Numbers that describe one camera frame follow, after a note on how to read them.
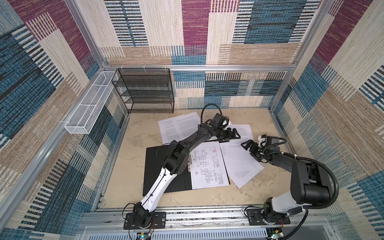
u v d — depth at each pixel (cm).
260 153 74
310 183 45
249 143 86
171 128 111
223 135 85
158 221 73
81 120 70
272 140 75
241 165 92
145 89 109
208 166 92
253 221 73
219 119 81
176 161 63
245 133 108
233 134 87
